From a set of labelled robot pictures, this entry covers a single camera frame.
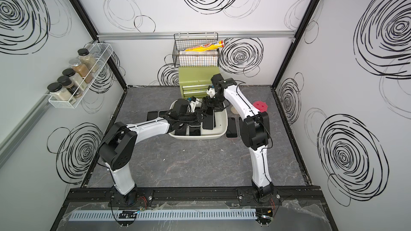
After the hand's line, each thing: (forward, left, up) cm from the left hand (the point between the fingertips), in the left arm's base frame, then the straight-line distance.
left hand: (208, 116), depth 87 cm
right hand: (+4, +1, +1) cm, 4 cm away
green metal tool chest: (+24, +9, +4) cm, 26 cm away
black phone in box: (-4, +16, -10) cm, 19 cm away
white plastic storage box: (+2, -4, -12) cm, 13 cm away
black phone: (0, -14, -12) cm, 19 cm away
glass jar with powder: (+13, -16, -10) cm, 23 cm away
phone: (+11, +31, -14) cm, 36 cm away
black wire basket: (+24, +16, +21) cm, 35 cm away
